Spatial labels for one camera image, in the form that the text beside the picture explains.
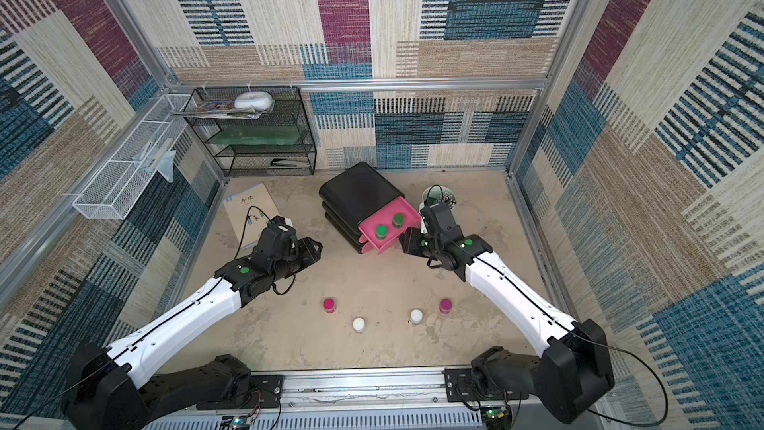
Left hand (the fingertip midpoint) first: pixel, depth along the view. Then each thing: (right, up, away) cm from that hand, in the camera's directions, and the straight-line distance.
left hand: (319, 246), depth 82 cm
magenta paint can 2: (+35, -17, +3) cm, 39 cm away
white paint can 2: (+26, -19, +1) cm, 33 cm away
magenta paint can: (+2, -17, +4) cm, 18 cm away
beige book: (-30, +8, +26) cm, 41 cm away
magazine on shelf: (-32, +40, +10) cm, 52 cm away
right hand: (+23, +3, 0) cm, 24 cm away
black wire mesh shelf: (-25, +35, +18) cm, 47 cm away
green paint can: (+22, +6, +8) cm, 24 cm away
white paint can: (+11, -21, 0) cm, 24 cm away
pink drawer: (+13, +4, +6) cm, 15 cm away
